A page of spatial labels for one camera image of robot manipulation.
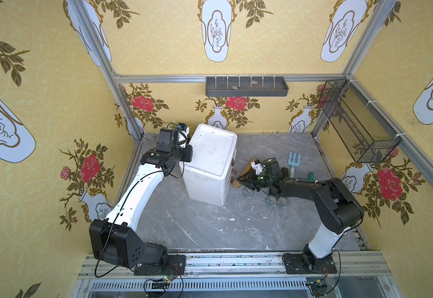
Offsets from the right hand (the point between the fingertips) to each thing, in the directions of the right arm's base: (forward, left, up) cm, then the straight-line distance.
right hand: (234, 182), depth 90 cm
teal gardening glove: (+10, -42, -8) cm, 44 cm away
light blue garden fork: (+19, -36, -8) cm, 41 cm away
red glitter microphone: (-4, -7, -3) cm, 9 cm away
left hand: (+6, +20, +17) cm, 27 cm away
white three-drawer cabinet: (-8, +11, +16) cm, 21 cm away
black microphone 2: (-7, -23, -4) cm, 25 cm away
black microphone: (-7, -18, -4) cm, 20 cm away
